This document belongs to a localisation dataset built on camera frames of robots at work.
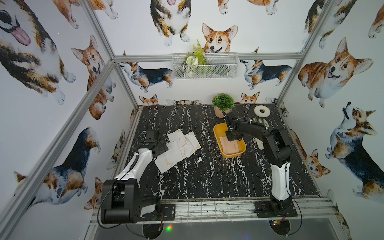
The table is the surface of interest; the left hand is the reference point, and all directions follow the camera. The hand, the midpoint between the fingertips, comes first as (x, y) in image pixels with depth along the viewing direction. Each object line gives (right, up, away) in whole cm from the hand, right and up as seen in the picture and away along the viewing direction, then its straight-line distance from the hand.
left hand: (159, 147), depth 89 cm
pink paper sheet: (+43, -1, +7) cm, 44 cm away
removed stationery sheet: (+19, +2, +12) cm, 22 cm away
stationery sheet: (+9, +5, +13) cm, 17 cm away
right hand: (+45, +5, +11) cm, 47 cm away
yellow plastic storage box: (+38, +8, +15) cm, 41 cm away
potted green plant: (+39, +28, +12) cm, 50 cm away
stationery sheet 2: (+16, -3, +6) cm, 17 cm away
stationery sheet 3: (+7, -6, +6) cm, 11 cm away
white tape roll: (+76, +21, +29) cm, 84 cm away
